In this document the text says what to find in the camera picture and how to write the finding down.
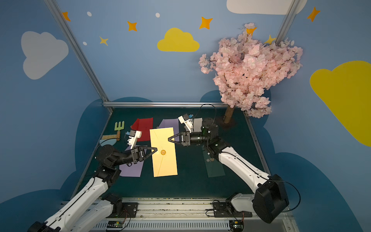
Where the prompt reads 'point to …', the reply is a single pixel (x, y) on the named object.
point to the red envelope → (144, 125)
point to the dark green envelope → (213, 166)
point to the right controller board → (236, 225)
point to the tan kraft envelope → (164, 160)
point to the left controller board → (115, 224)
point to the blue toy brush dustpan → (110, 139)
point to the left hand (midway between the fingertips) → (157, 149)
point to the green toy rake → (119, 128)
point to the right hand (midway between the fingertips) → (171, 139)
